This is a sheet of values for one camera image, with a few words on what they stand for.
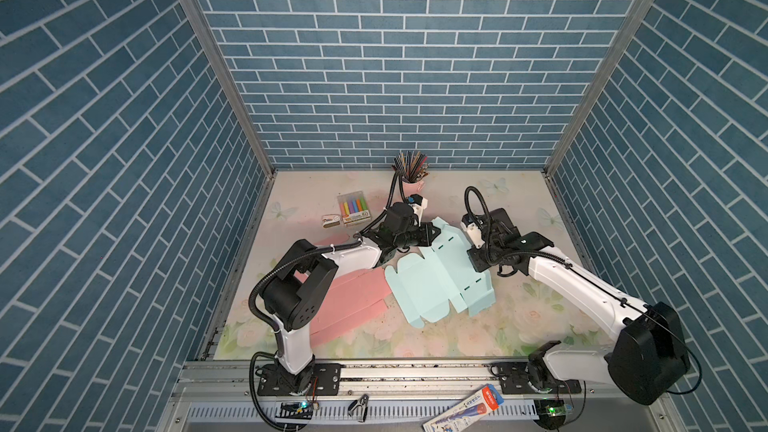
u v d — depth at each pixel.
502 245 0.63
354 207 1.08
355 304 0.85
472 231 0.77
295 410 0.72
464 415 0.68
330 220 1.04
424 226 0.79
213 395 0.73
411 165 1.05
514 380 0.73
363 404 0.71
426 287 0.90
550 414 0.70
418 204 0.82
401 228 0.72
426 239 0.79
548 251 0.56
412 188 1.03
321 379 0.74
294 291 0.48
